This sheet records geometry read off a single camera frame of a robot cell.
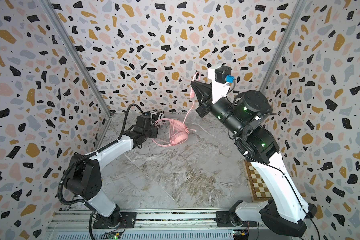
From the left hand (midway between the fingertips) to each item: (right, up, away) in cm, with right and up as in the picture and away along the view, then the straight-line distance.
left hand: (154, 126), depth 90 cm
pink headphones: (+15, -4, -2) cm, 15 cm away
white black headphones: (-2, +8, +19) cm, 21 cm away
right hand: (+22, +13, -48) cm, 54 cm away
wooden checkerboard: (+59, -34, -8) cm, 69 cm away
